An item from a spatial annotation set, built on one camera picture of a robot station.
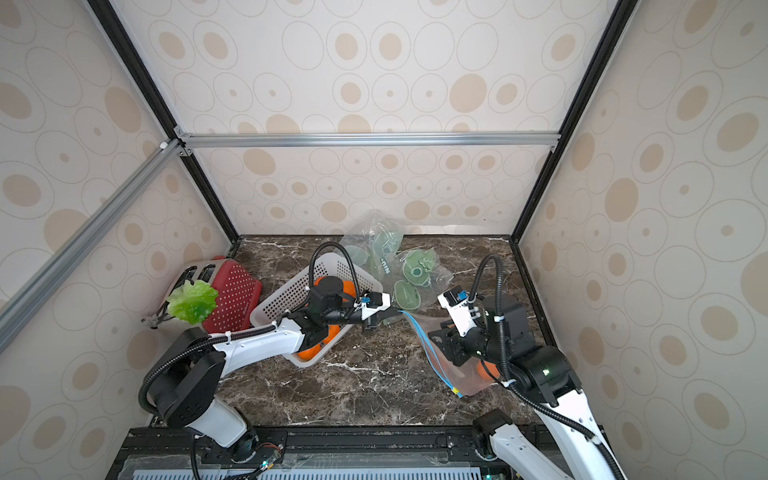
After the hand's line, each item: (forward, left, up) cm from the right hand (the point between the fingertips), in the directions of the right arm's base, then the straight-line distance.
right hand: (447, 327), depth 67 cm
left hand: (+6, +9, -4) cm, 11 cm away
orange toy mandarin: (+5, +29, +9) cm, 31 cm away
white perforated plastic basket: (+20, +46, -19) cm, 53 cm away
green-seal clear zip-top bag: (+33, +5, -24) cm, 41 cm away
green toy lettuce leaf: (+7, +65, -4) cm, 65 cm away
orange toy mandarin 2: (+4, +22, +8) cm, 24 cm away
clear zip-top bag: (+51, +24, -24) cm, 61 cm away
